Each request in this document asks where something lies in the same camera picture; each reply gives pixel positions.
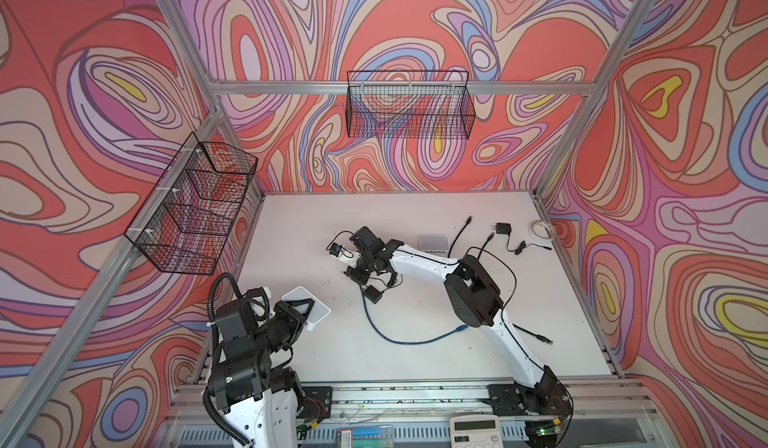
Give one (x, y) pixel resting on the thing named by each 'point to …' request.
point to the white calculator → (476, 431)
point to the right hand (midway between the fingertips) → (353, 274)
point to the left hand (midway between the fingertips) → (315, 301)
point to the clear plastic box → (365, 437)
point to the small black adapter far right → (505, 228)
